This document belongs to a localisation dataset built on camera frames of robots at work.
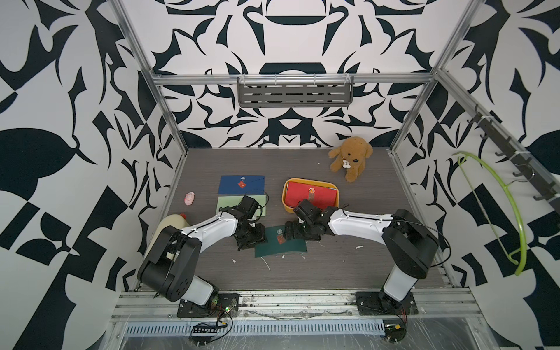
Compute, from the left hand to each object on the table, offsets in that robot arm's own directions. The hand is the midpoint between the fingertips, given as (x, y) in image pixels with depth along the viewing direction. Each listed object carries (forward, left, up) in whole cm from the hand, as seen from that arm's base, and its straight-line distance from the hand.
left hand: (262, 238), depth 88 cm
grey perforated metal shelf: (+49, -15, +33) cm, 61 cm away
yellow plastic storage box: (+24, -28, +4) cm, 37 cm away
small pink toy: (+20, +33, +1) cm, 38 cm away
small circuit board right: (-31, -43, -2) cm, 53 cm away
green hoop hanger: (-21, -70, +24) cm, 77 cm away
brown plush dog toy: (+30, -39, +15) cm, 52 cm away
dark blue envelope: (+27, +10, 0) cm, 28 cm away
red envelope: (+19, -26, 0) cm, 32 cm away
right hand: (+2, -12, +1) cm, 12 cm away
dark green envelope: (-2, -6, +1) cm, 7 cm away
